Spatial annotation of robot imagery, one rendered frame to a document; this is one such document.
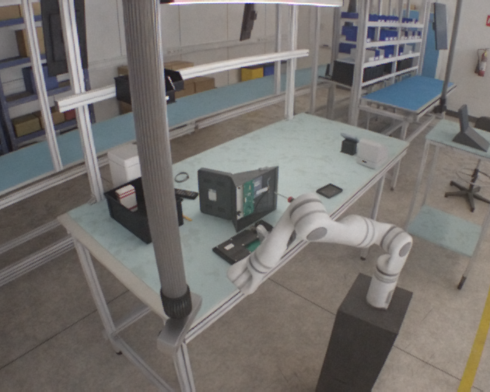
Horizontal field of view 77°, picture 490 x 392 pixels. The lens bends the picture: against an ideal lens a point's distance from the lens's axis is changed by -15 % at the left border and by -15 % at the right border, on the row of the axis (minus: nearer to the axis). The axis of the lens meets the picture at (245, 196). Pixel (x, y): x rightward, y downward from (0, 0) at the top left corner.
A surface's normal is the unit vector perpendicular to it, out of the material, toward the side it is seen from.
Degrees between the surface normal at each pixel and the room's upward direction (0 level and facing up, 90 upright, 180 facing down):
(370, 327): 90
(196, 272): 0
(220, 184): 90
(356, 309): 0
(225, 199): 90
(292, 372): 0
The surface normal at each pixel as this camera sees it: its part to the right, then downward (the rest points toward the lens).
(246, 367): 0.00, -0.86
